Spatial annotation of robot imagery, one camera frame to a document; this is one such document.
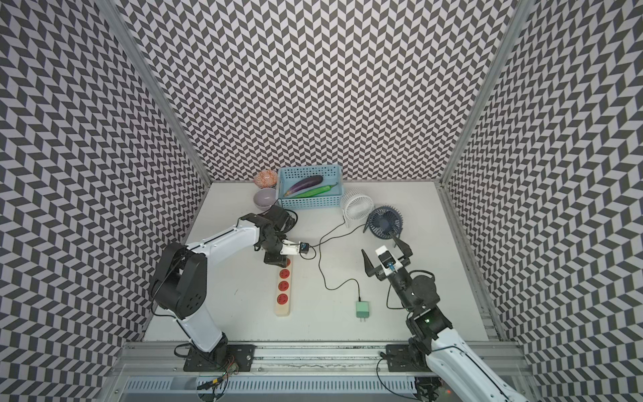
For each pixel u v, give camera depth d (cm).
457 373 55
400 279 64
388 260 58
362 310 81
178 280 47
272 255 80
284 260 80
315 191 109
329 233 99
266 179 120
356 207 96
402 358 73
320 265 92
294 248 80
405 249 67
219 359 64
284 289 84
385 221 94
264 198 106
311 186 112
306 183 112
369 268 68
